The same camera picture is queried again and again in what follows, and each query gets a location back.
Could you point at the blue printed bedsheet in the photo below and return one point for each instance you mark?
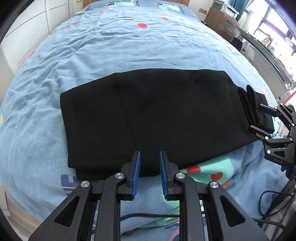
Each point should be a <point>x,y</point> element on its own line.
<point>92,46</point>

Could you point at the black pants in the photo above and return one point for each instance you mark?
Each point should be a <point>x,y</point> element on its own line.
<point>161,115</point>

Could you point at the wooden bed frame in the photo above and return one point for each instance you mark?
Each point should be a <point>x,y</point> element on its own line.
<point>16,208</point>

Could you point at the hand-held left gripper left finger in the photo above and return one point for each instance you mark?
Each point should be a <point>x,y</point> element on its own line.
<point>136,173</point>

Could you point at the window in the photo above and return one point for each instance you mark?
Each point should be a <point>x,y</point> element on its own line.
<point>275,25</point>

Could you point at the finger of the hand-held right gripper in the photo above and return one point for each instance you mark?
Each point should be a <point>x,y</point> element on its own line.
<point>267,109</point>
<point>260,132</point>

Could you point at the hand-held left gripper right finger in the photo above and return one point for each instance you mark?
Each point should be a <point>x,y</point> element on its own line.
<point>163,173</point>

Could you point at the white wardrobe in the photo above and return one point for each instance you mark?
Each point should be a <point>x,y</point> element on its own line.
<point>23,23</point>

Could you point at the grey desk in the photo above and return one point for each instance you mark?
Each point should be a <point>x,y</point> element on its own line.
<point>266,53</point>

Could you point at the wooden dresser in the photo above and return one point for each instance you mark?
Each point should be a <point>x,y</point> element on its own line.
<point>222,23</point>

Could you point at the black bag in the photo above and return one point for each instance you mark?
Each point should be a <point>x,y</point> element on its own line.
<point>237,44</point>

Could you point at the white printer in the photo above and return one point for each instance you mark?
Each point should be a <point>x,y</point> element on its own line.
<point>225,8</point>

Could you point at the teal curtain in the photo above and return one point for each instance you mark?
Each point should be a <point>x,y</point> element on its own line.
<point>239,4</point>

